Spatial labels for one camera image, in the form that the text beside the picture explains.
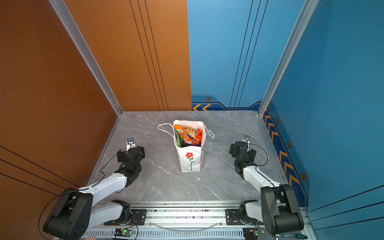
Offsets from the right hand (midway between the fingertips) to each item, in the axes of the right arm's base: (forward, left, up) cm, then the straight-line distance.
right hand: (241, 147), depth 90 cm
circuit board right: (-42, +1, -9) cm, 43 cm away
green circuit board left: (-41, +63, -9) cm, 76 cm away
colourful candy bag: (+1, +35, +13) cm, 37 cm away
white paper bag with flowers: (-12, +30, +9) cm, 33 cm away
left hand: (-2, +66, +4) cm, 67 cm away
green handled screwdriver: (-43, -19, -7) cm, 48 cm away
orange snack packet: (0, +29, +13) cm, 32 cm away
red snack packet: (-1, +26, +12) cm, 28 cm away
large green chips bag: (-2, +37, +12) cm, 39 cm away
